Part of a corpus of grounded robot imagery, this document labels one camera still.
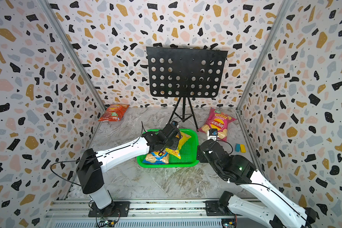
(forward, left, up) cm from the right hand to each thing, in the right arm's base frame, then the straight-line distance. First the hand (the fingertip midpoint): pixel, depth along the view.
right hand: (202, 148), depth 68 cm
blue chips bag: (+4, +24, -18) cm, 30 cm away
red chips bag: (+39, +63, -17) cm, 76 cm away
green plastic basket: (+8, +5, -26) cm, 28 cm away
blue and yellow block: (+16, -29, -26) cm, 43 cm away
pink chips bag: (+33, -16, -17) cm, 40 cm away
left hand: (+10, +13, -9) cm, 19 cm away
